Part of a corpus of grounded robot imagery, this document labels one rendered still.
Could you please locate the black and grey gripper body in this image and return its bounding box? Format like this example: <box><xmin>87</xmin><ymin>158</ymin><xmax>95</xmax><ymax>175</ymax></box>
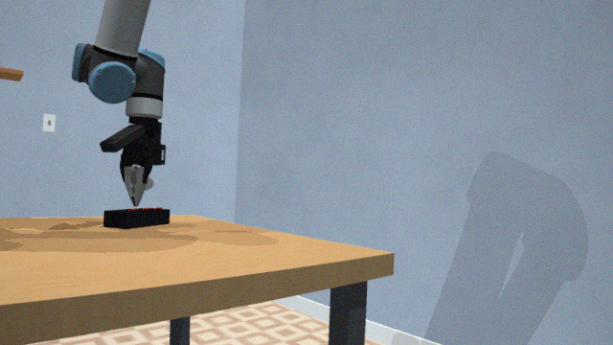
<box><xmin>123</xmin><ymin>116</ymin><xmax>166</xmax><ymax>166</ymax></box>

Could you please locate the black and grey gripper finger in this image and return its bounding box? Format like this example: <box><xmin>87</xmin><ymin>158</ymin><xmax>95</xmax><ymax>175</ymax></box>
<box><xmin>133</xmin><ymin>154</ymin><xmax>153</xmax><ymax>207</ymax></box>
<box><xmin>120</xmin><ymin>154</ymin><xmax>138</xmax><ymax>206</ymax></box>

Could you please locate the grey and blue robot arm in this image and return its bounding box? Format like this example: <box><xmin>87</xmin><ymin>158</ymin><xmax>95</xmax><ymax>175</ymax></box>
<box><xmin>72</xmin><ymin>0</ymin><xmax>166</xmax><ymax>152</ymax></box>

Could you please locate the black power strip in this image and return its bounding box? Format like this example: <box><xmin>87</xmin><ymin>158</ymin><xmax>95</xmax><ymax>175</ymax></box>
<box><xmin>103</xmin><ymin>207</ymin><xmax>170</xmax><ymax>229</ymax></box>

